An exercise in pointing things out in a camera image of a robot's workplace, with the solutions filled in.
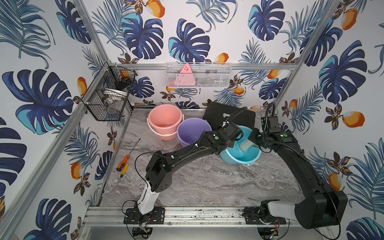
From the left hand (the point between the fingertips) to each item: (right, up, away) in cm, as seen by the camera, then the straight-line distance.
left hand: (227, 141), depth 87 cm
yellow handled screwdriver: (-61, -17, +2) cm, 64 cm away
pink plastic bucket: (-40, +13, +12) cm, 44 cm away
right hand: (+12, +4, -5) cm, 14 cm away
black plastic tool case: (-3, +18, +22) cm, 29 cm away
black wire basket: (-69, +24, -4) cm, 73 cm away
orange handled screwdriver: (-62, -14, +2) cm, 64 cm away
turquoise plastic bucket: (+7, -10, +8) cm, 14 cm away
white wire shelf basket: (-12, +44, +13) cm, 47 cm away
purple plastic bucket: (-22, +6, +2) cm, 23 cm away
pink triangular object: (-24, +39, +3) cm, 46 cm away
